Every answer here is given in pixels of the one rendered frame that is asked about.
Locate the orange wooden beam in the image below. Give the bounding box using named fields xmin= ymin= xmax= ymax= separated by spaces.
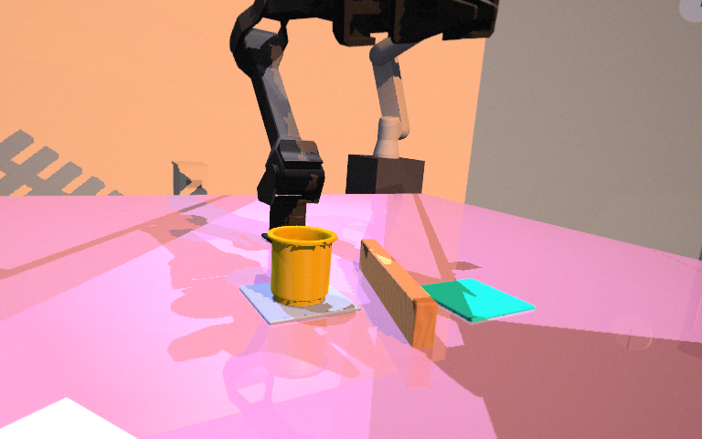
xmin=359 ymin=239 xmax=438 ymax=348

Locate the orange cup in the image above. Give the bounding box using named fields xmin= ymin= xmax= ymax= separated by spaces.
xmin=267 ymin=226 xmax=337 ymax=306

